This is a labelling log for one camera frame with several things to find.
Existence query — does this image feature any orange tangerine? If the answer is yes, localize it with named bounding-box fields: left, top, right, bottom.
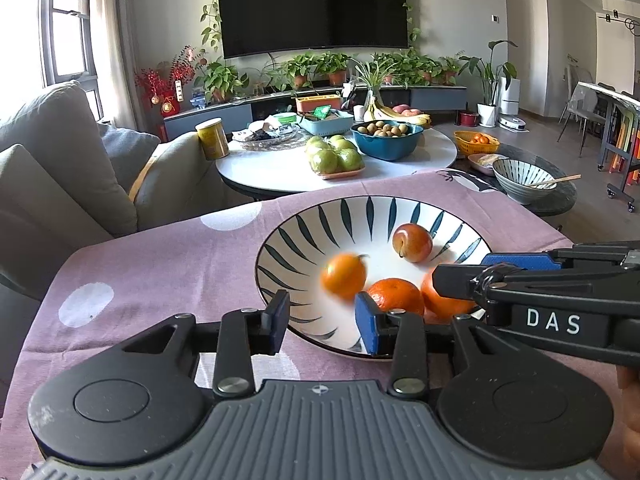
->
left=320, top=252, right=367, bottom=302

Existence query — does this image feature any person's right hand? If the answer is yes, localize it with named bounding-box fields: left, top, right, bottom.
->
left=616, top=366, right=640, bottom=462

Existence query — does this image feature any orange in bowl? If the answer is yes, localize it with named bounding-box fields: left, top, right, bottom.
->
left=367, top=278, right=425, bottom=316

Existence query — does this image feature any orange at bowl edge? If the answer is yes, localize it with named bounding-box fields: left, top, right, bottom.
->
left=421, top=268, right=476, bottom=322

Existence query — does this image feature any dark round glass table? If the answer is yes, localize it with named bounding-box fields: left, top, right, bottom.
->
left=450, top=143, right=577, bottom=217

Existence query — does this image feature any red apple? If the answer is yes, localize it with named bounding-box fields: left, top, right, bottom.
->
left=392, top=223, right=433, bottom=263

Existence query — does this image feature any white bowl with blue leaves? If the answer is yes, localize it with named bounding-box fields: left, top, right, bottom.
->
left=255, top=195, right=490, bottom=360

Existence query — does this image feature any pink dotted tablecloth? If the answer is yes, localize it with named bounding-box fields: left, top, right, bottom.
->
left=0, top=168, right=640, bottom=480

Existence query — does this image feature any striped bowl with spoon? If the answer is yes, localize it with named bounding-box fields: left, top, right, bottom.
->
left=492, top=158, right=580, bottom=205

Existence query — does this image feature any pink plate with bread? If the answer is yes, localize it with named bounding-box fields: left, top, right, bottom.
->
left=466, top=153, right=506, bottom=177

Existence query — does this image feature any rolling shelf cart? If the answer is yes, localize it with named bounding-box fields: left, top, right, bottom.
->
left=578, top=81, right=639, bottom=212

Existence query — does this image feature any yellow basket of tangerines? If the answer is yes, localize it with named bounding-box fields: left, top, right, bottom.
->
left=454, top=130, right=500, bottom=157

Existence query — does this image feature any round white coffee table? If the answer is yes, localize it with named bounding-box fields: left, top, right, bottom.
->
left=216, top=128, right=457, bottom=200

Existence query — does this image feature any blue bowl of longans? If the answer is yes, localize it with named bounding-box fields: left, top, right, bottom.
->
left=350, top=119, right=424, bottom=162

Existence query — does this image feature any banana bunch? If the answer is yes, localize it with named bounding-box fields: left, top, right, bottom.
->
left=363, top=93, right=432, bottom=128

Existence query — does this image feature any tray of green apples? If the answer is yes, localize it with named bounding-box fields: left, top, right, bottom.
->
left=305, top=134, right=364, bottom=179

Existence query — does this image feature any yellow tin can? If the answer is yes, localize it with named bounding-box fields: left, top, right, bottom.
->
left=195, top=118, right=229, bottom=160

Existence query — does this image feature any tall potted plant white pot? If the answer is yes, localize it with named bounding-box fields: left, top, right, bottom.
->
left=458, top=39, right=518, bottom=128

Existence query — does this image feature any light blue snack tray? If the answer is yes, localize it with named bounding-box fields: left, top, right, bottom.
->
left=298, top=110, right=354, bottom=136

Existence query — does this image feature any grey tv console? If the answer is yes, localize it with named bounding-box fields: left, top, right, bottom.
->
left=164, top=86, right=469, bottom=141

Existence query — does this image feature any grey sofa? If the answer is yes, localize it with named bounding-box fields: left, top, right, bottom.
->
left=1, top=82, right=246, bottom=391

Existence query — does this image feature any orange box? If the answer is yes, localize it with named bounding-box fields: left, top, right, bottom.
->
left=295, top=93, right=342, bottom=114

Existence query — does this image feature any potted green plant left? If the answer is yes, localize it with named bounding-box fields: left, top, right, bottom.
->
left=194, top=58, right=250, bottom=103

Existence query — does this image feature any red flower decoration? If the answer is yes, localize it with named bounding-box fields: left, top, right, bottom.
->
left=134, top=46, right=204, bottom=118

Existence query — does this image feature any black wall television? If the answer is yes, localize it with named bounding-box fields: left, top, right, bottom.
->
left=220, top=0, right=408, bottom=58

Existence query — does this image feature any window frame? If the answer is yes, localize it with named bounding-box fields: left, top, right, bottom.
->
left=39, top=0, right=103, bottom=119

